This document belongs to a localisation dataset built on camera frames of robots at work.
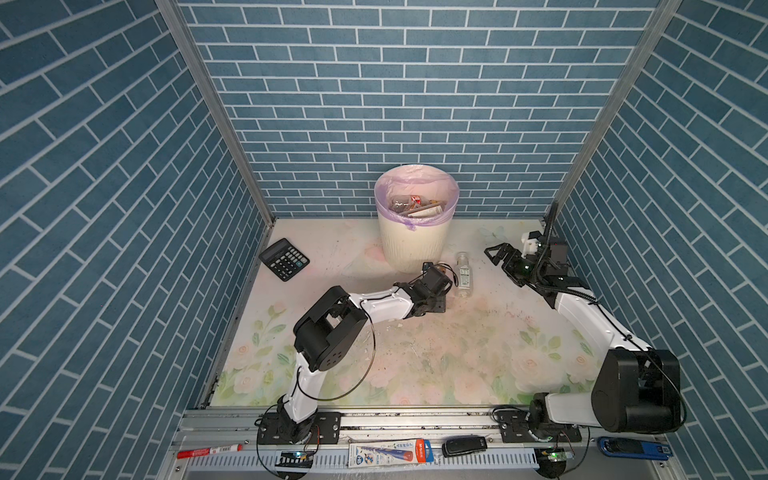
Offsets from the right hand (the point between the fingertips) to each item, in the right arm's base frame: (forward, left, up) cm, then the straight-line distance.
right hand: (492, 253), depth 86 cm
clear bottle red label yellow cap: (+19, +27, +1) cm, 33 cm away
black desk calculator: (+4, +69, -15) cm, 71 cm away
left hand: (-8, +14, -16) cm, 22 cm away
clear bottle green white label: (0, +6, -13) cm, 14 cm away
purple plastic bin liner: (+24, +19, +6) cm, 31 cm away
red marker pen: (-52, +69, -16) cm, 88 cm away
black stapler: (-46, +9, -16) cm, 49 cm away
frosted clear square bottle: (+9, +20, +6) cm, 23 cm away
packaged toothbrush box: (-49, +26, -17) cm, 58 cm away
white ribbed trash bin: (+3, +24, -4) cm, 25 cm away
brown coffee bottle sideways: (+12, +21, +5) cm, 25 cm away
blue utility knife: (-43, -30, -16) cm, 55 cm away
